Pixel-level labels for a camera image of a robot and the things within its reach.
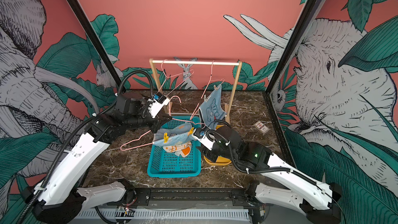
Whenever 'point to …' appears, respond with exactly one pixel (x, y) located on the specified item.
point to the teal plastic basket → (165, 164)
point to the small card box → (261, 127)
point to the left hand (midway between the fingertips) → (170, 115)
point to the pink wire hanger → (174, 75)
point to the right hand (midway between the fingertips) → (198, 140)
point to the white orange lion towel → (182, 149)
